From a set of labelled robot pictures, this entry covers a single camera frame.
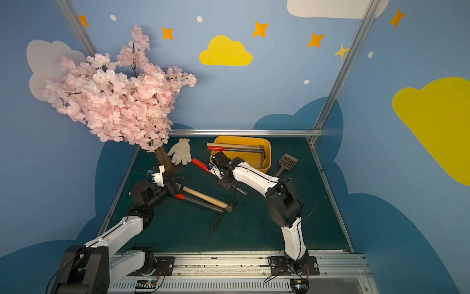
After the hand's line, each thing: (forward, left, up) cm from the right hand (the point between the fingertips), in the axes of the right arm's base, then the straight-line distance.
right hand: (229, 177), depth 93 cm
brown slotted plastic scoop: (+19, -34, -9) cm, 40 cm away
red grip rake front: (-13, +12, -7) cm, 19 cm away
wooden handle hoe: (+25, -2, -3) cm, 26 cm away
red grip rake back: (+20, -18, -4) cm, 27 cm away
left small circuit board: (-46, +28, -9) cm, 55 cm away
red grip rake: (-14, -3, -4) cm, 15 cm away
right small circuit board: (-43, -32, -12) cm, 55 cm away
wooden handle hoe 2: (-9, +10, -6) cm, 15 cm away
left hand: (-6, +21, +9) cm, 23 cm away
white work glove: (+22, +33, -8) cm, 40 cm away
